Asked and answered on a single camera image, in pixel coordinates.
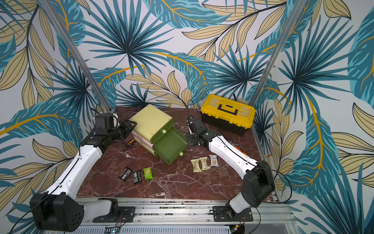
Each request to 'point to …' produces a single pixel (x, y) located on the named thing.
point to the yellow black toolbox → (227, 114)
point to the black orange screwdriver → (129, 144)
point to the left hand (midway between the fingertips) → (135, 127)
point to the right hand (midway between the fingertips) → (192, 135)
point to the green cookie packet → (148, 173)
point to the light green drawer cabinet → (156, 129)
